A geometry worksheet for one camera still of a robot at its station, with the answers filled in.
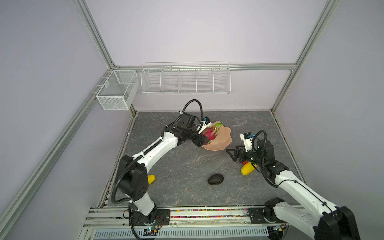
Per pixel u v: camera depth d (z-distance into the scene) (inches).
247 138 27.9
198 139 29.5
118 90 39.9
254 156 26.8
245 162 28.2
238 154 27.5
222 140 40.8
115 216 29.7
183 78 39.0
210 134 31.8
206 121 28.5
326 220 15.9
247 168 33.6
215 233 62.1
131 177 17.5
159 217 29.0
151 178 32.5
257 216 29.0
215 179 32.0
